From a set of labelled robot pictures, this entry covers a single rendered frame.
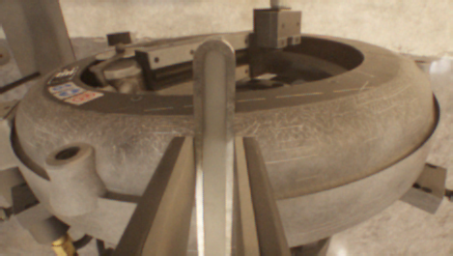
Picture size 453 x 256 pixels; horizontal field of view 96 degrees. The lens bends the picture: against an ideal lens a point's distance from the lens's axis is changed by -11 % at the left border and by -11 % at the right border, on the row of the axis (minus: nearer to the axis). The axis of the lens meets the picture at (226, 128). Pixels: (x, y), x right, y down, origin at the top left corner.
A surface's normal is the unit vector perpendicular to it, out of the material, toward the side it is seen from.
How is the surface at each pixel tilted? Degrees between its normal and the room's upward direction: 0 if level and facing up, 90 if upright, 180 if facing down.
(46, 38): 0
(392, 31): 0
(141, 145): 54
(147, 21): 0
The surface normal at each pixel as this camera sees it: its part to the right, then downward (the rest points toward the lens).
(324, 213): 0.21, 0.44
